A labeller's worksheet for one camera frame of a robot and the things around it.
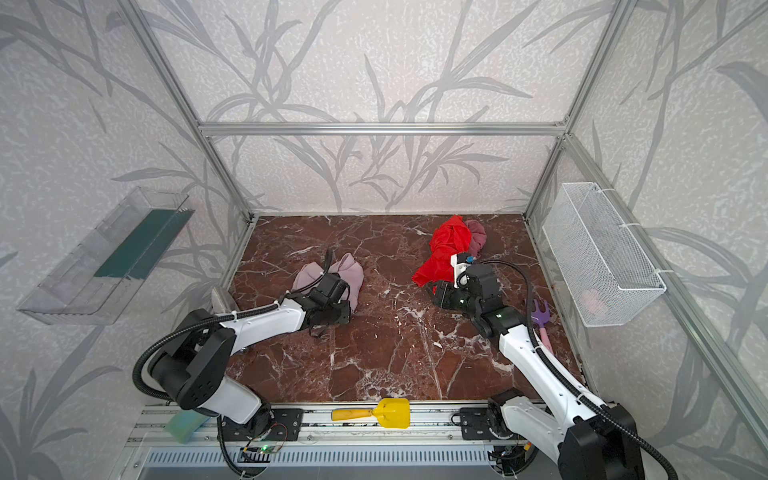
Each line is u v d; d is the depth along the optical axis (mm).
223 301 948
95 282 643
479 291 601
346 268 997
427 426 752
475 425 737
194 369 441
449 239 989
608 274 610
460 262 732
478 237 1040
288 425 733
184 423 721
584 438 380
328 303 722
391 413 739
